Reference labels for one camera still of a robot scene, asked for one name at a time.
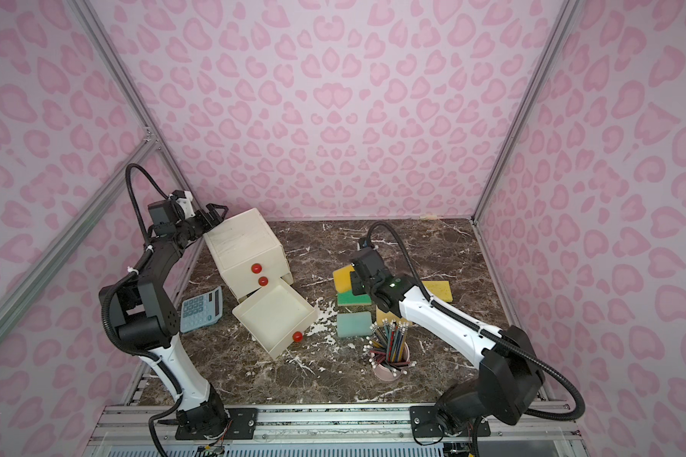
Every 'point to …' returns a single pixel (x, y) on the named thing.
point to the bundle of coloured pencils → (385, 346)
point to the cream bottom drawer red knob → (276, 316)
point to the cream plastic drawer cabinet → (248, 254)
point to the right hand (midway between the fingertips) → (361, 274)
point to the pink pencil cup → (393, 369)
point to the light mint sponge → (354, 324)
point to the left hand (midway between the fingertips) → (222, 210)
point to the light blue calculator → (201, 310)
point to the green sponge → (348, 297)
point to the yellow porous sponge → (342, 279)
